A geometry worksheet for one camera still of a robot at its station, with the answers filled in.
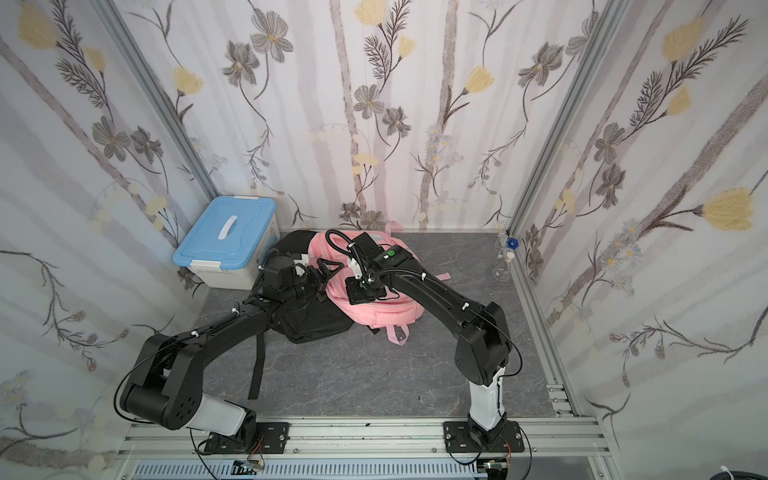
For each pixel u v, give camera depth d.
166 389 0.43
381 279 0.59
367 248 0.65
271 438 0.74
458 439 0.73
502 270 1.07
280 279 0.67
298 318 0.90
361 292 0.72
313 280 0.77
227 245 0.94
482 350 0.48
